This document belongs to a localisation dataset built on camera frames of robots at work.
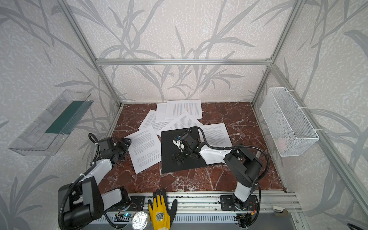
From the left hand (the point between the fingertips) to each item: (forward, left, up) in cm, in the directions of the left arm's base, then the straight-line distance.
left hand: (131, 138), depth 90 cm
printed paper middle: (+22, -6, -10) cm, 25 cm away
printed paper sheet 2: (-4, -7, -9) cm, 12 cm away
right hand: (-6, -30, -4) cm, 31 cm away
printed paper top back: (+35, -24, -10) cm, 44 cm away
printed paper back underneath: (+29, -13, -10) cm, 33 cm away
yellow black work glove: (-40, -24, -5) cm, 47 cm away
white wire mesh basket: (-12, -82, +27) cm, 87 cm away
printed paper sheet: (+8, -56, -9) cm, 57 cm away
